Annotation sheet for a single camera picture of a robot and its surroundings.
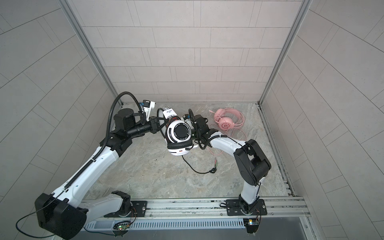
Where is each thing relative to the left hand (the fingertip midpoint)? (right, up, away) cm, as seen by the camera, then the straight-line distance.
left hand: (171, 120), depth 68 cm
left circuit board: (-21, -46, -4) cm, 51 cm away
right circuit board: (+37, -48, 0) cm, 61 cm away
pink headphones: (+32, 0, +29) cm, 43 cm away
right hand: (+1, -10, +16) cm, 19 cm away
